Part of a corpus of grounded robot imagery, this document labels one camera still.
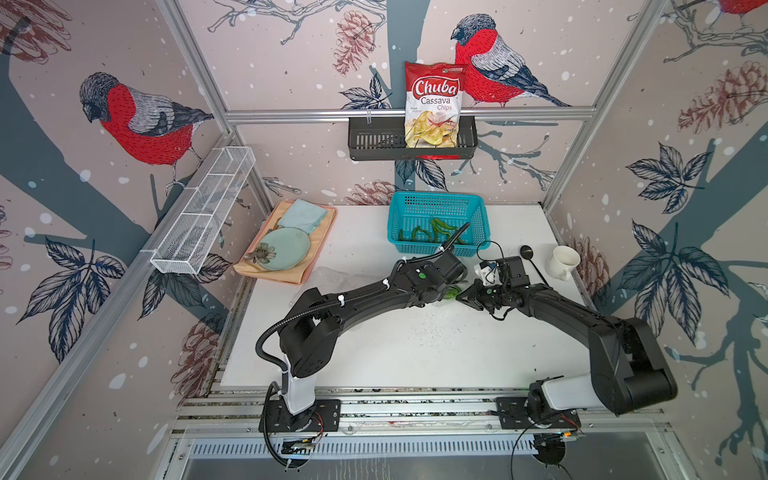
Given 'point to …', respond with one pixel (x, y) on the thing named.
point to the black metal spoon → (526, 252)
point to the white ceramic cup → (563, 260)
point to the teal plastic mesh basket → (419, 222)
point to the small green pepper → (437, 226)
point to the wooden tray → (246, 263)
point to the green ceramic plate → (282, 249)
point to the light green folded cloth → (302, 214)
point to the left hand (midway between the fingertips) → (433, 270)
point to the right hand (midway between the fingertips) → (456, 295)
